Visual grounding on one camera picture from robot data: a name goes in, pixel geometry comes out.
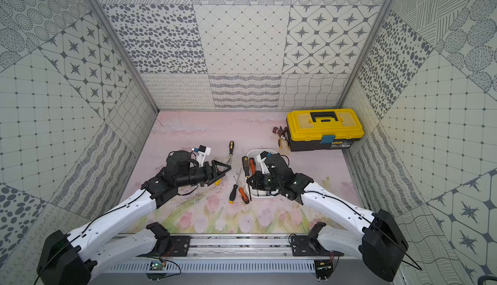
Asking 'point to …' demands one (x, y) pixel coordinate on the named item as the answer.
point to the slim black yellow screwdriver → (231, 149)
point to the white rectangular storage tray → (251, 192)
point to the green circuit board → (157, 265)
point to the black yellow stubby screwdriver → (231, 197)
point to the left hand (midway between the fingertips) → (228, 166)
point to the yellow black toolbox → (323, 129)
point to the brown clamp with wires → (281, 132)
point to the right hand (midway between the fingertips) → (249, 182)
